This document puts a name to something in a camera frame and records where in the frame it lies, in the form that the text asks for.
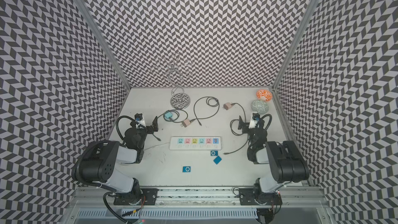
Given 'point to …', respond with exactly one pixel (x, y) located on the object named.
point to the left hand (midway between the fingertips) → (148, 117)
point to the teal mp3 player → (217, 159)
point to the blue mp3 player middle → (214, 153)
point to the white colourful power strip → (195, 143)
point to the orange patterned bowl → (264, 95)
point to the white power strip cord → (156, 145)
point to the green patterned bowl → (259, 106)
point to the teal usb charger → (168, 115)
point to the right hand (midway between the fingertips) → (248, 117)
